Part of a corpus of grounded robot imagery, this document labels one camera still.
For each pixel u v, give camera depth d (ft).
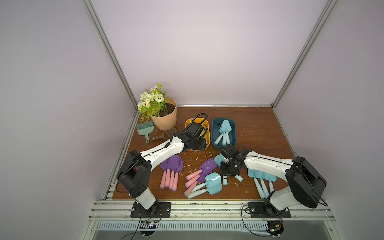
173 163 2.96
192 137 2.17
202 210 2.44
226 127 3.40
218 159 2.91
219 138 3.20
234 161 2.11
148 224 2.36
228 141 3.18
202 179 2.73
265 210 2.16
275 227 2.29
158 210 2.38
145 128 3.50
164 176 2.73
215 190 2.60
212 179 2.67
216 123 3.39
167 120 3.05
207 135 2.86
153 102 2.73
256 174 2.72
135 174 1.46
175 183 2.60
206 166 2.87
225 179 2.67
